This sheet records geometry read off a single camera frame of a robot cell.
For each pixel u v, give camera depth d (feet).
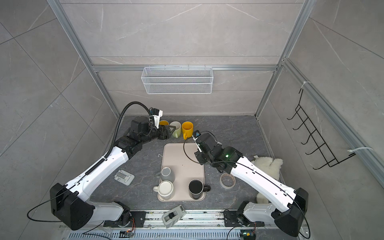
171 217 2.30
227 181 2.82
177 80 3.31
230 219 2.39
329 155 1.95
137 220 2.40
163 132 2.13
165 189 2.51
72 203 1.25
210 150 1.68
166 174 2.57
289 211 1.23
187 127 3.38
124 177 2.81
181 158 3.38
